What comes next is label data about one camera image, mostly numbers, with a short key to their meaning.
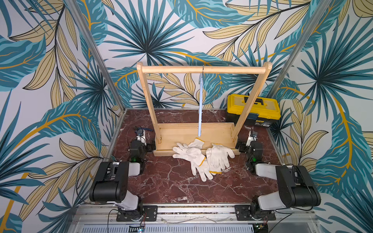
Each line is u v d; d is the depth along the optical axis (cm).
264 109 98
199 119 59
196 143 98
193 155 90
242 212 73
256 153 70
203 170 88
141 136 78
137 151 70
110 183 46
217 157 91
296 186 45
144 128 106
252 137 78
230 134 102
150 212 74
